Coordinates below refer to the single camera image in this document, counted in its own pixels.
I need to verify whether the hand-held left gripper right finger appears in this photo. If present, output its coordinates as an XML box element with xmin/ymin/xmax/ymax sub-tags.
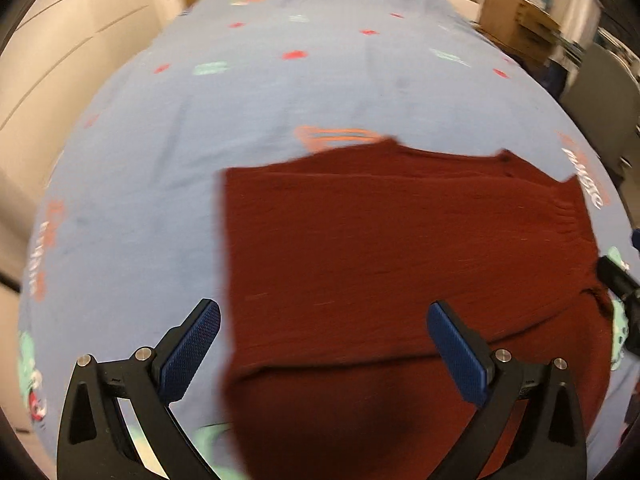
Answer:
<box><xmin>426</xmin><ymin>301</ymin><xmax>588</xmax><ymax>480</ymax></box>

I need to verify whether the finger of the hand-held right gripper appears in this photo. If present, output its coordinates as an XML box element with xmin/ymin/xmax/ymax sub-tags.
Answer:
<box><xmin>596</xmin><ymin>255</ymin><xmax>640</xmax><ymax>322</ymax></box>

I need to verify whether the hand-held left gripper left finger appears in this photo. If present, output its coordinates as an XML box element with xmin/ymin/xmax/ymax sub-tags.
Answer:
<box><xmin>56</xmin><ymin>298</ymin><xmax>222</xmax><ymax>480</ymax></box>

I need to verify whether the dark red knitted sweater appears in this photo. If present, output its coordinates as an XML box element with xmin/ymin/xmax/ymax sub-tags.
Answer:
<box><xmin>218</xmin><ymin>136</ymin><xmax>622</xmax><ymax>480</ymax></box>

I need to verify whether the grey chair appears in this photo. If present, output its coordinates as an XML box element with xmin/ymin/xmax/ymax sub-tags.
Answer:
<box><xmin>559</xmin><ymin>42</ymin><xmax>640</xmax><ymax>197</ymax></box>

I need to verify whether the dark blue backpack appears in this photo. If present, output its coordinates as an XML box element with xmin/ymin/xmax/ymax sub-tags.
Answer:
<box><xmin>539</xmin><ymin>57</ymin><xmax>569</xmax><ymax>102</ymax></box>

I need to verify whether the blue printed bed blanket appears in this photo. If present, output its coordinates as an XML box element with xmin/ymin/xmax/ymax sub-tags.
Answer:
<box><xmin>15</xmin><ymin>0</ymin><xmax>640</xmax><ymax>480</ymax></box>

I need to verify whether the wooden bedside cabinet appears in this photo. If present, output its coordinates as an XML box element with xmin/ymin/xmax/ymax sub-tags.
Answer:
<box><xmin>477</xmin><ymin>0</ymin><xmax>564</xmax><ymax>62</ymax></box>

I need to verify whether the white wardrobe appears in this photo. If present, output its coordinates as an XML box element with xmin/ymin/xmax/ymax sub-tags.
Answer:
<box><xmin>0</xmin><ymin>0</ymin><xmax>187</xmax><ymax>292</ymax></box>

